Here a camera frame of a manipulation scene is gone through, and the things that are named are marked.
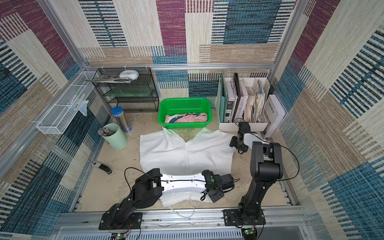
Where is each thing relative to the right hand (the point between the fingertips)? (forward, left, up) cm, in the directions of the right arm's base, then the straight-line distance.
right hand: (236, 144), depth 100 cm
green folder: (+12, +10, +28) cm, 32 cm away
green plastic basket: (+22, +34, +8) cm, 41 cm away
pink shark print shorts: (+17, +31, +8) cm, 36 cm away
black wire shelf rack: (+34, +71, +20) cm, 81 cm away
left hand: (-30, +16, -1) cm, 34 cm away
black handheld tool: (-18, +80, +5) cm, 82 cm away
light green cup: (-1, +75, +8) cm, 76 cm away
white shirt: (-5, +20, +1) cm, 21 cm away
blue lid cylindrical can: (+13, +75, +20) cm, 78 cm away
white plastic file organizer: (+12, 0, +28) cm, 30 cm away
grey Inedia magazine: (+10, -22, +17) cm, 30 cm away
